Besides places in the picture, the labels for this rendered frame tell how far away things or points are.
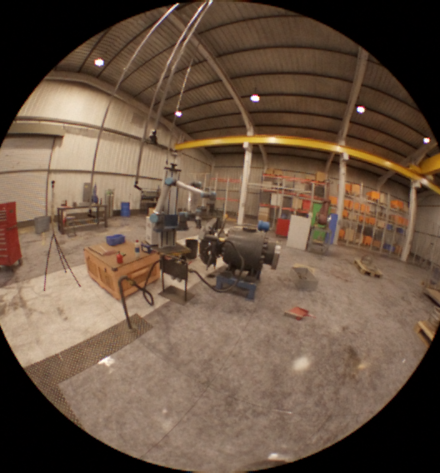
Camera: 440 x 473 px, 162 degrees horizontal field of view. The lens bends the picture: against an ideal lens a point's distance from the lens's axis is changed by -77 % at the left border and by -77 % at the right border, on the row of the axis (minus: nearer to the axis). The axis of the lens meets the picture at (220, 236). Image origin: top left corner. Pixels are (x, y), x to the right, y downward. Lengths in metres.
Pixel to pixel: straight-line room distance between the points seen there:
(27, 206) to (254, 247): 9.50
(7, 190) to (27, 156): 1.83
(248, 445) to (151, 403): 0.69
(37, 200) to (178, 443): 9.37
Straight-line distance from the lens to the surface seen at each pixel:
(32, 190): 9.42
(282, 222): 7.42
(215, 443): 1.24
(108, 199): 9.53
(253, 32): 7.88
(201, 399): 1.30
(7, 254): 3.77
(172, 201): 2.92
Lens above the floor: 1.24
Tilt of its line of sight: 13 degrees down
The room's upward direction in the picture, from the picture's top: 7 degrees clockwise
